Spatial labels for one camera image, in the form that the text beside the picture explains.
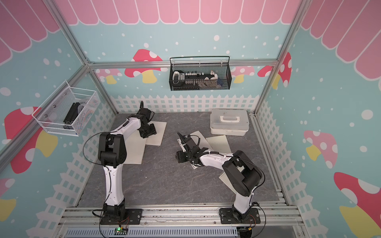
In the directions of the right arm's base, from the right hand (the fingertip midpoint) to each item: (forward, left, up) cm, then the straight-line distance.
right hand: (179, 155), depth 91 cm
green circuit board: (-38, +28, -7) cm, 48 cm away
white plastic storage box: (+21, -33, +7) cm, 40 cm away
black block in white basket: (+4, +49, +32) cm, 58 cm away
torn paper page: (+11, -27, -5) cm, 29 cm away
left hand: (+15, +20, -1) cm, 25 cm away
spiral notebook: (-12, -27, -5) cm, 30 cm away
